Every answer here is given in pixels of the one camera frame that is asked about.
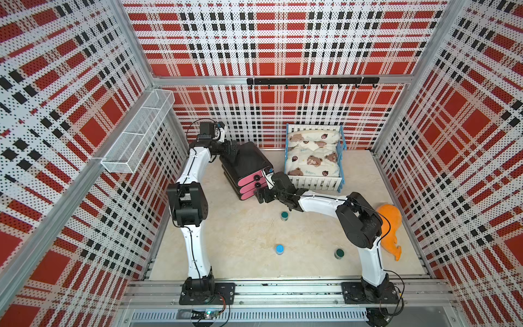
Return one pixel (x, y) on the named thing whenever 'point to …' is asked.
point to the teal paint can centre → (284, 216)
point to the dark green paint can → (339, 254)
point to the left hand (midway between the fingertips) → (232, 145)
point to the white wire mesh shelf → (127, 153)
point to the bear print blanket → (313, 153)
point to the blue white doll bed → (319, 183)
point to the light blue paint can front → (280, 249)
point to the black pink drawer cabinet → (242, 169)
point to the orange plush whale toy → (391, 219)
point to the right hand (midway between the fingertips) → (263, 187)
